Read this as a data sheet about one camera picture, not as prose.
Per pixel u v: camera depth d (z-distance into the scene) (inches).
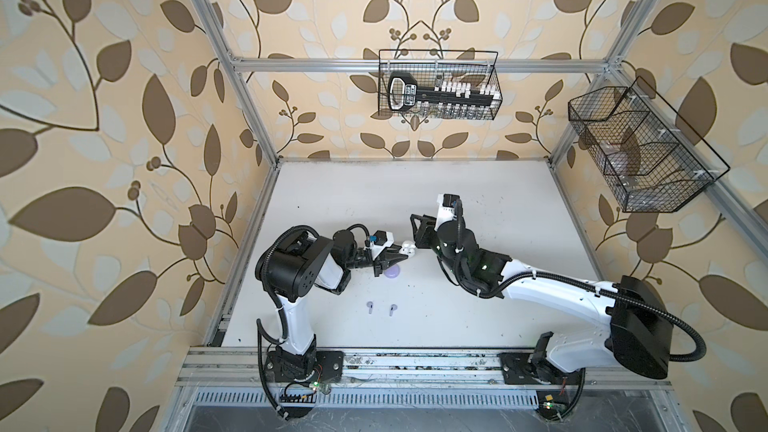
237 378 29.5
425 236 26.7
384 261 31.1
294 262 20.5
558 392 28.4
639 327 16.2
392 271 34.9
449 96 32.6
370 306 33.2
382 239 29.8
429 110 34.6
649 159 29.0
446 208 26.6
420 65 35.8
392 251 33.3
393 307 33.3
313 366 28.5
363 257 31.7
